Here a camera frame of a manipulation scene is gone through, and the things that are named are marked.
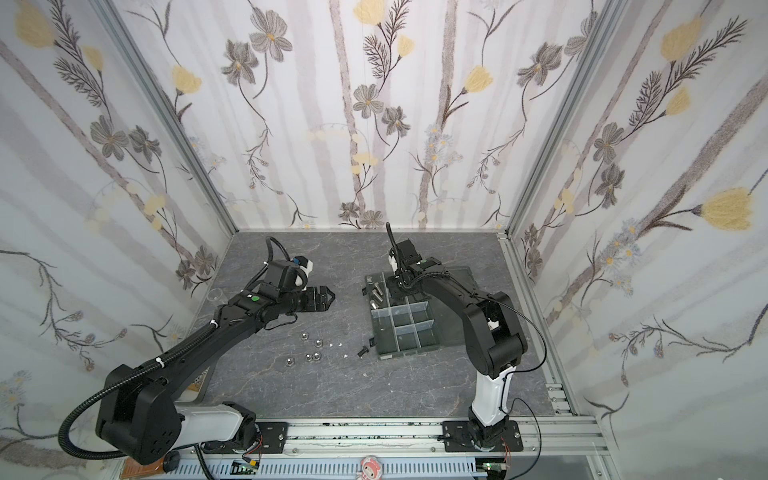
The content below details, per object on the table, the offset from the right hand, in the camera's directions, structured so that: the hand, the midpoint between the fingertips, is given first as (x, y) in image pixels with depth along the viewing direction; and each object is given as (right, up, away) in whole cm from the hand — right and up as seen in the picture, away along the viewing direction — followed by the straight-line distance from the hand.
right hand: (399, 282), depth 92 cm
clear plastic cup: (-60, -5, +3) cm, 60 cm away
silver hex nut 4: (-27, -22, -5) cm, 35 cm away
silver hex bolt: (-7, -3, +9) cm, 12 cm away
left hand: (-21, -3, -9) cm, 23 cm away
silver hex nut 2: (-25, -18, -3) cm, 31 cm away
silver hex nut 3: (-32, -23, -6) cm, 40 cm away
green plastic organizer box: (+1, -13, -2) cm, 13 cm away
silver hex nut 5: (-25, -22, -5) cm, 33 cm away
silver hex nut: (-30, -17, -2) cm, 34 cm away
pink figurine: (-7, -41, -25) cm, 49 cm away
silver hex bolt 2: (-8, -4, +8) cm, 12 cm away
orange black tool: (-54, -40, -25) cm, 72 cm away
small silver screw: (-16, -22, -4) cm, 28 cm away
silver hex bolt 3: (-8, -7, +3) cm, 12 cm away
